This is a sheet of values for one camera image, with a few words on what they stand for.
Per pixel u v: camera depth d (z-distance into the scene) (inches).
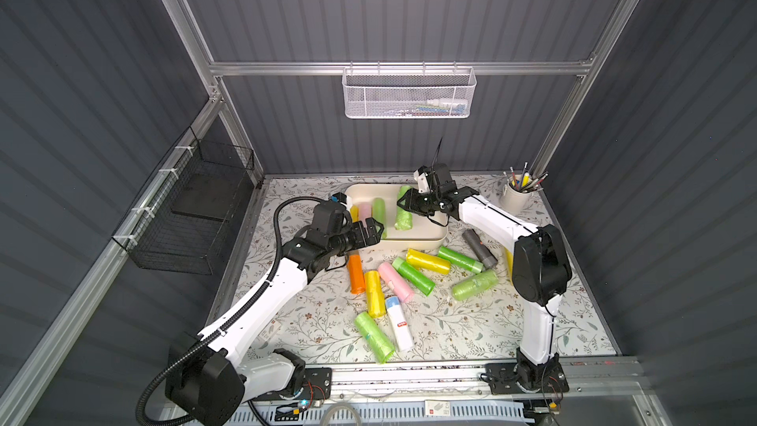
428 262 36.1
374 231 27.3
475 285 34.0
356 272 35.8
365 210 41.4
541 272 21.1
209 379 14.9
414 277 35.0
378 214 41.1
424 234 41.5
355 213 41.2
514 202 41.3
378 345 29.9
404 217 34.7
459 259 37.0
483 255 37.1
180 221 28.5
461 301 34.3
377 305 32.6
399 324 31.3
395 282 34.7
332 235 23.8
